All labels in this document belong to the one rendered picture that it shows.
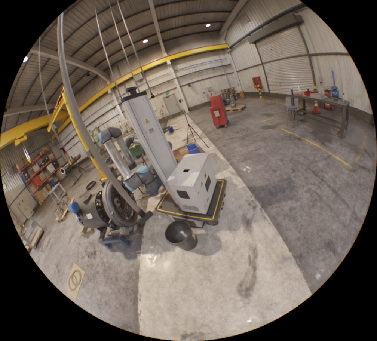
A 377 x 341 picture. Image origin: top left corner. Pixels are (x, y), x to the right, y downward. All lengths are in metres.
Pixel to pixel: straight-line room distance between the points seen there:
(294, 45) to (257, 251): 8.35
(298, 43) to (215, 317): 9.02
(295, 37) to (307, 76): 2.24
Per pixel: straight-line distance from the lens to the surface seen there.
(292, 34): 8.36
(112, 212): 1.63
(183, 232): 1.69
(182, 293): 1.68
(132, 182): 1.36
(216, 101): 4.38
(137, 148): 4.96
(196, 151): 2.30
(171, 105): 11.79
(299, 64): 8.13
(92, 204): 2.00
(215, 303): 1.59
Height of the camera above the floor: 1.55
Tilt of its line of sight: 25 degrees down
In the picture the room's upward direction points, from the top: 22 degrees counter-clockwise
